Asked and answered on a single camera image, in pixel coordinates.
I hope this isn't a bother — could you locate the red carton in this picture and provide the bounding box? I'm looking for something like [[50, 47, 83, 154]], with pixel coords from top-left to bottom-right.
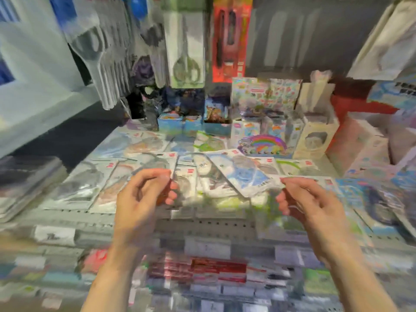
[[328, 79, 400, 127]]

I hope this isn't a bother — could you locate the white side shelving unit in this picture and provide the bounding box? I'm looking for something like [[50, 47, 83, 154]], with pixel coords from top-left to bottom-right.
[[0, 0, 101, 159]]

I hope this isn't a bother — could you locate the red pen set pack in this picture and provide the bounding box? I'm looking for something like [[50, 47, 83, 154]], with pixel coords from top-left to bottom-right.
[[211, 0, 254, 83]]

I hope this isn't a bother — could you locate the person's left hand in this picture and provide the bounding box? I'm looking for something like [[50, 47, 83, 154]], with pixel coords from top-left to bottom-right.
[[112, 168, 179, 254]]

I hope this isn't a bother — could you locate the purple black card box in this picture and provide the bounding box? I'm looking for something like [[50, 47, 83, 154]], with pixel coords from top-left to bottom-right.
[[125, 84, 163, 130]]

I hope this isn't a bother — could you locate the rainbow print display box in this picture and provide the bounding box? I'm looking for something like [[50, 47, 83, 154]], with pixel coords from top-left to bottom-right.
[[231, 118, 305, 159]]

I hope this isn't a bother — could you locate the white pink display carton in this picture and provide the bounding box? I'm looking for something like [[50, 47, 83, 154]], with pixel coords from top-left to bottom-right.
[[326, 112, 403, 179]]

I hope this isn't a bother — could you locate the stack of notebooks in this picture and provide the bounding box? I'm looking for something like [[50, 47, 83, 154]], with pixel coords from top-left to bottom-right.
[[0, 156, 69, 224]]

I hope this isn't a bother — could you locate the row of green scissors packs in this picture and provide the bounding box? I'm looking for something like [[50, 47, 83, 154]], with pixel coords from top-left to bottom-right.
[[162, 9, 207, 90]]

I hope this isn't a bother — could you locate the beige box round window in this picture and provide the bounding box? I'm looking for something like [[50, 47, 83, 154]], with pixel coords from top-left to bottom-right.
[[292, 79, 340, 161]]

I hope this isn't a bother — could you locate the colourful sticker pack display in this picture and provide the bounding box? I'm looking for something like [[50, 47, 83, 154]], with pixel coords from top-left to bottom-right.
[[231, 77, 303, 113]]

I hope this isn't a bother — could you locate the pile of assorted correction tapes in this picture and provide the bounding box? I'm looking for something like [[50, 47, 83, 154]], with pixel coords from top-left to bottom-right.
[[42, 130, 416, 244]]

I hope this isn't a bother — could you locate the row of clear scissors packs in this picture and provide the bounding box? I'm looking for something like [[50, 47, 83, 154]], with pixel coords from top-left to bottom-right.
[[63, 0, 137, 111], [136, 16, 169, 90]]

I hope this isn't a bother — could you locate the person's right hand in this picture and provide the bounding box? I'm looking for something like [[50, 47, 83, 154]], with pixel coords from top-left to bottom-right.
[[275, 177, 361, 269]]

